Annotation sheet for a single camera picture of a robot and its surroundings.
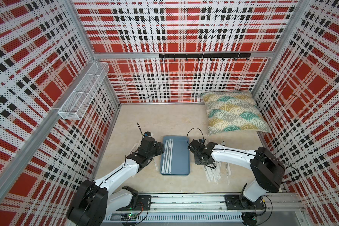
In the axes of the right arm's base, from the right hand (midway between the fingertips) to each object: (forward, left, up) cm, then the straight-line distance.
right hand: (202, 159), depth 87 cm
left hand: (+7, +25, +5) cm, 27 cm away
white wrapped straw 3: (-4, -15, -2) cm, 16 cm away
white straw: (+3, +24, -2) cm, 24 cm away
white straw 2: (+3, +20, -2) cm, 20 cm away
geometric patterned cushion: (+28, -22, +14) cm, 38 cm away
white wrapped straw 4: (-4, +29, -2) cm, 30 cm away
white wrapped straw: (-8, -4, -2) cm, 9 cm away
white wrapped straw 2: (-7, -9, -2) cm, 11 cm away
